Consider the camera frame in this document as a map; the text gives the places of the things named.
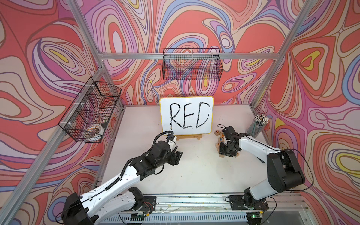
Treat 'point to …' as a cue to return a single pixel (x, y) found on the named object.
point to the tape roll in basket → (96, 128)
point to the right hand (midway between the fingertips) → (223, 156)
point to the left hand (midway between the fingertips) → (179, 152)
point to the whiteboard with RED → (187, 115)
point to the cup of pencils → (257, 125)
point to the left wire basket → (87, 118)
